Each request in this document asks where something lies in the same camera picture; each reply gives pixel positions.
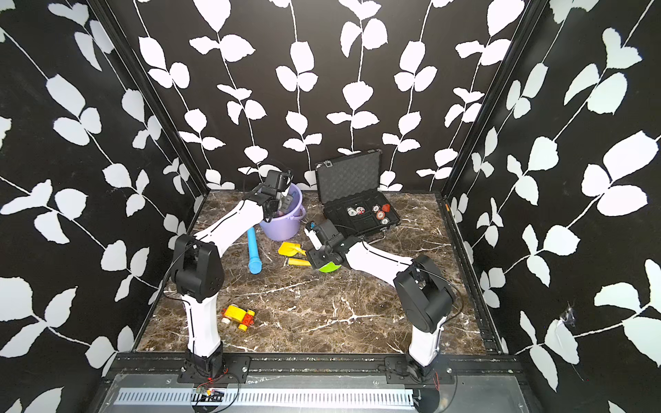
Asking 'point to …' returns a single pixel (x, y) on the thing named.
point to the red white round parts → (379, 210)
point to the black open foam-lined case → (349, 189)
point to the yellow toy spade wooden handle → (290, 249)
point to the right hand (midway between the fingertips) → (312, 249)
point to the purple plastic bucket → (286, 226)
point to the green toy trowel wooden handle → (329, 268)
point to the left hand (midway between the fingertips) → (279, 190)
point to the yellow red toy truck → (245, 318)
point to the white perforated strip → (277, 397)
